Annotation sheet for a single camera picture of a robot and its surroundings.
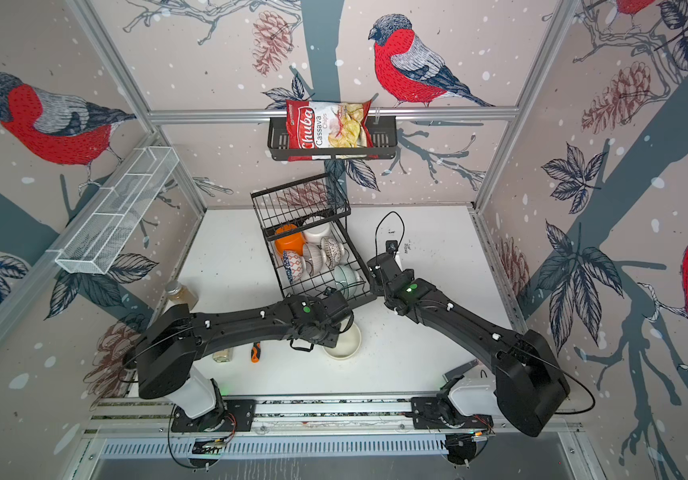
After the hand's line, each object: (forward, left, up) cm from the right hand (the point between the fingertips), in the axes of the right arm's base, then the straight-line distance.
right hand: (383, 278), depth 85 cm
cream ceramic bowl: (-17, +10, -9) cm, 21 cm away
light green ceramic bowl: (0, +11, -2) cm, 11 cm away
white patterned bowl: (+11, +16, -2) cm, 19 cm away
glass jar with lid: (-6, +61, -1) cm, 61 cm away
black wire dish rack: (+18, +27, -6) cm, 33 cm away
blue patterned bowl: (+5, +27, -1) cm, 28 cm away
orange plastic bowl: (+15, +30, -3) cm, 34 cm away
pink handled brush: (-20, -22, -15) cm, 33 cm away
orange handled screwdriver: (-19, +36, -10) cm, 42 cm away
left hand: (-16, +14, -7) cm, 22 cm away
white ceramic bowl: (+20, +24, -4) cm, 32 cm away
